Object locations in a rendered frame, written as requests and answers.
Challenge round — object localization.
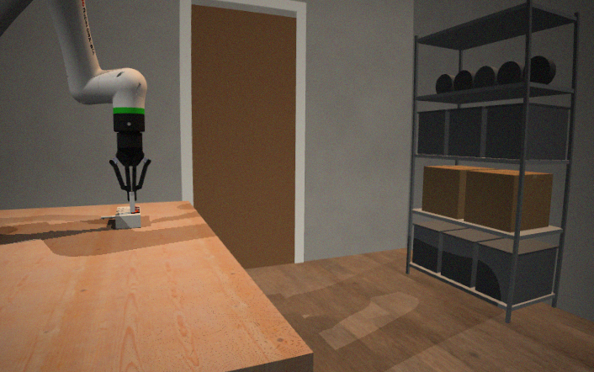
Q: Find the beige power strip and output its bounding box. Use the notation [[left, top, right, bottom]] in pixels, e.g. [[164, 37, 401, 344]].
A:
[[101, 206, 141, 229]]

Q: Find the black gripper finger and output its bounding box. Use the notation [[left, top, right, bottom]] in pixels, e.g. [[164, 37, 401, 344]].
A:
[[109, 156, 133, 212], [132, 156, 151, 212]]

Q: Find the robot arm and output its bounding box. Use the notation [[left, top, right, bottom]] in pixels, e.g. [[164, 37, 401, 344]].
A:
[[0, 0, 147, 133]]

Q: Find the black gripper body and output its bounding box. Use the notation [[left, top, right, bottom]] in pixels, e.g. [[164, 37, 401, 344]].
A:
[[116, 133, 145, 166]]

